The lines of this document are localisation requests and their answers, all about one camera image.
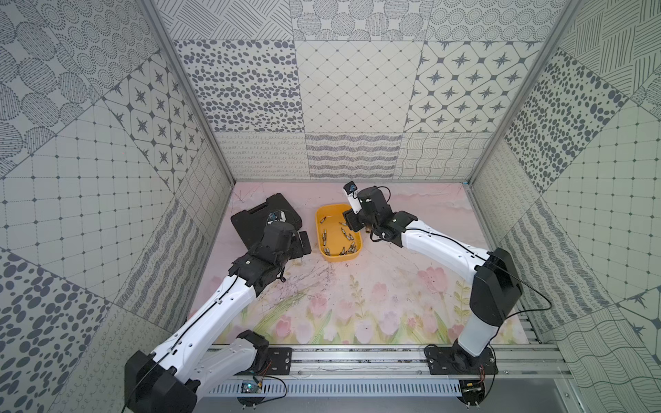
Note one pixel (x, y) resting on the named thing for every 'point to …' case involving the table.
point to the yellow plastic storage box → (336, 240)
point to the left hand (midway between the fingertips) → (293, 233)
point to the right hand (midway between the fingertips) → (355, 210)
